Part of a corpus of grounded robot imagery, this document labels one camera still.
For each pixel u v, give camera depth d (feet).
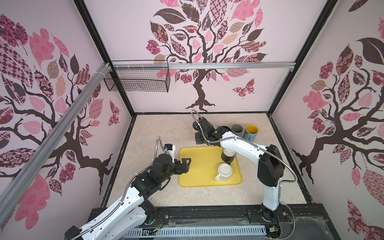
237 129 3.24
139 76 3.11
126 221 1.81
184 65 3.04
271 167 1.60
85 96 2.25
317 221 2.38
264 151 1.62
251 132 3.13
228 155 2.87
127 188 1.64
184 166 2.19
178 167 2.15
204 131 2.16
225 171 2.69
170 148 2.17
